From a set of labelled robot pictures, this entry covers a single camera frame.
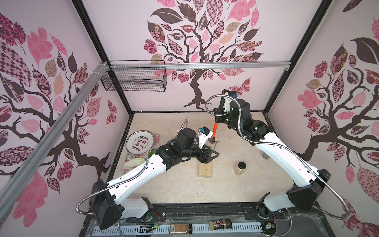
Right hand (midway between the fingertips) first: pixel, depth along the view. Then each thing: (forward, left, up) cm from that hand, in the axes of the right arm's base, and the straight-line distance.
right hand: (215, 107), depth 70 cm
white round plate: (+4, +49, -36) cm, 61 cm away
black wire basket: (+35, +49, -2) cm, 60 cm away
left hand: (-19, +2, -13) cm, 23 cm away
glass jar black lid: (-19, -15, -30) cm, 38 cm away
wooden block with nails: (-17, +5, -34) cm, 39 cm away
